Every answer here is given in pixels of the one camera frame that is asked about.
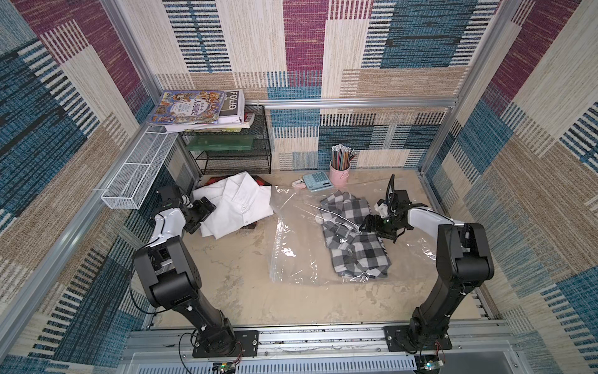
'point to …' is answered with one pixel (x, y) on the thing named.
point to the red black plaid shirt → (261, 180)
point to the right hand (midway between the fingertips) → (369, 228)
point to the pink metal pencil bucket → (339, 178)
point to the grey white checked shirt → (355, 252)
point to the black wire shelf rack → (233, 153)
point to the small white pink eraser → (298, 184)
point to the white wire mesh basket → (131, 185)
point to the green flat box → (221, 142)
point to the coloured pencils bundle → (341, 156)
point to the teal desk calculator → (318, 181)
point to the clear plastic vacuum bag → (315, 239)
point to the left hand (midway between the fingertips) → (207, 212)
